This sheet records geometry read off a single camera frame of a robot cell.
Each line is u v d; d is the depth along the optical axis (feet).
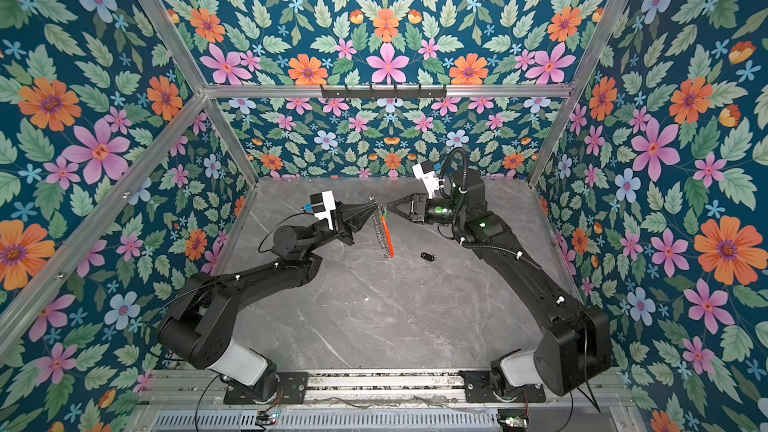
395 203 2.23
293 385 2.41
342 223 2.07
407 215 2.13
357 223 2.19
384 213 2.22
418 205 2.03
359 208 2.12
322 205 1.91
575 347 1.31
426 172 2.14
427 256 3.23
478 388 2.41
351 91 2.98
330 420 2.31
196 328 1.46
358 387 2.46
